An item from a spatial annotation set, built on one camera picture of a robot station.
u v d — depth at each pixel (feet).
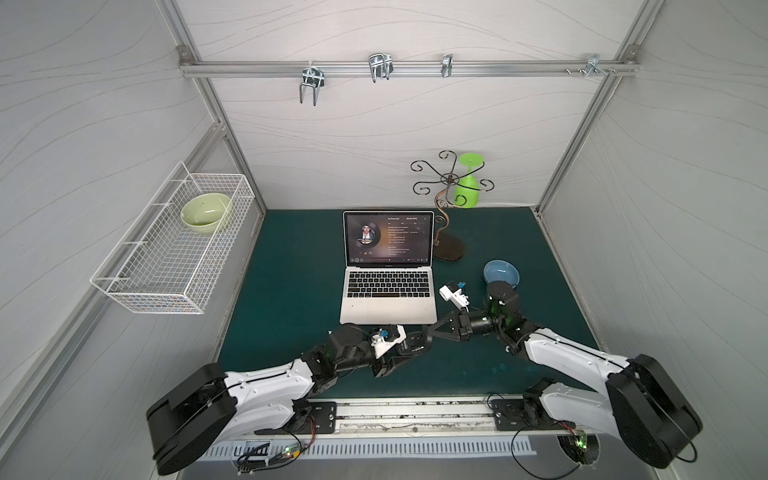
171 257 2.25
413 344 2.45
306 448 2.30
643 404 1.38
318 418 2.42
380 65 2.50
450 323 2.31
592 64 2.51
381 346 2.19
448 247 3.52
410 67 2.53
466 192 3.06
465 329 2.18
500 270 3.23
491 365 2.68
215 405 1.40
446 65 2.51
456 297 2.42
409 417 2.47
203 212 2.39
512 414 2.41
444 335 2.30
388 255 3.32
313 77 2.57
